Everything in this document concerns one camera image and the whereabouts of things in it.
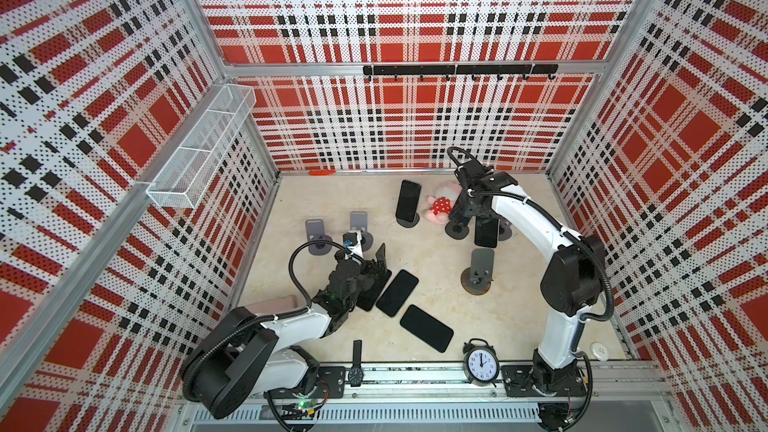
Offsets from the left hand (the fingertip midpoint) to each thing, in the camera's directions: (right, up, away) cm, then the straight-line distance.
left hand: (370, 249), depth 86 cm
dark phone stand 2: (+29, +3, +18) cm, 34 cm away
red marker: (-25, +26, +40) cm, 54 cm away
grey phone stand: (-18, +5, +7) cm, 20 cm away
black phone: (+16, -23, -2) cm, 28 cm away
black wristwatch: (-3, -30, -11) cm, 32 cm away
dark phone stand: (+11, +6, +16) cm, 21 cm away
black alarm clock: (+29, -27, -11) cm, 42 cm away
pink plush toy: (+22, +12, +17) cm, 31 cm away
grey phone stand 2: (-5, +7, +10) cm, 13 cm away
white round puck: (+62, -26, -8) cm, 68 cm away
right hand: (+35, +12, +2) cm, 37 cm away
